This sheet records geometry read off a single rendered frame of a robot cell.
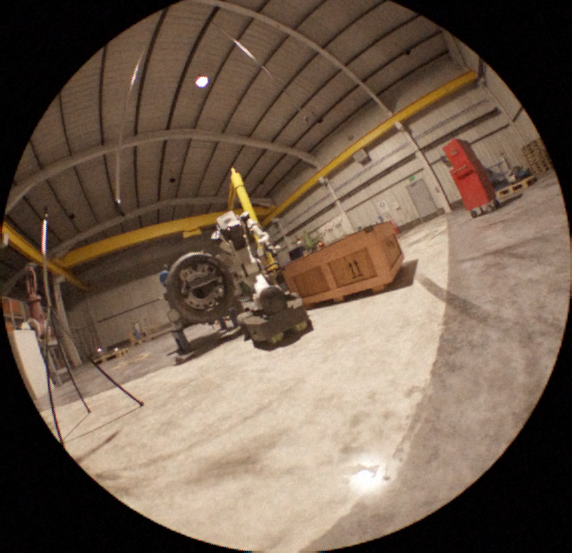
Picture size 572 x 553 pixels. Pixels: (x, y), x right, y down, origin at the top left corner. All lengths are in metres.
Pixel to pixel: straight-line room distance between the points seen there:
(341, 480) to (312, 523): 0.10
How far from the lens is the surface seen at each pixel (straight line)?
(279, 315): 1.17
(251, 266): 1.63
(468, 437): 0.44
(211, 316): 1.97
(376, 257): 1.38
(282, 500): 0.45
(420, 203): 11.17
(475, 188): 3.50
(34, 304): 5.61
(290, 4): 8.88
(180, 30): 8.19
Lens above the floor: 0.38
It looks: 2 degrees up
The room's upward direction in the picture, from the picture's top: 23 degrees counter-clockwise
